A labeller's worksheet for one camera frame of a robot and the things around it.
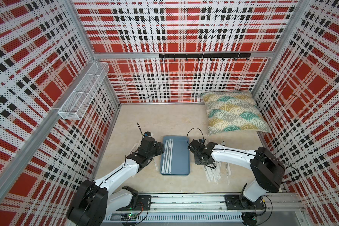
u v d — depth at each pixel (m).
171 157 0.90
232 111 0.93
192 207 0.74
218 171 0.84
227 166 0.86
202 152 0.64
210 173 0.84
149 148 0.69
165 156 0.90
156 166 0.86
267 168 0.45
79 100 0.91
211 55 0.89
